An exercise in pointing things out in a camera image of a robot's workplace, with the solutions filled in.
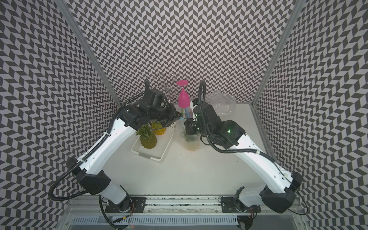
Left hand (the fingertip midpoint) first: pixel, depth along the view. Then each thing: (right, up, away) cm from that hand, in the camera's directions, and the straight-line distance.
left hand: (183, 116), depth 67 cm
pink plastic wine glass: (-1, +11, +25) cm, 27 cm away
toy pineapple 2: (+4, -14, +11) cm, 18 cm away
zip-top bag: (-2, -8, +12) cm, 15 cm away
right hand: (+2, -4, -1) cm, 5 cm away
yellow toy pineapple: (-18, -8, +27) cm, 33 cm away
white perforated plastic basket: (-17, -22, +23) cm, 36 cm away
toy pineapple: (-23, -12, +18) cm, 31 cm away
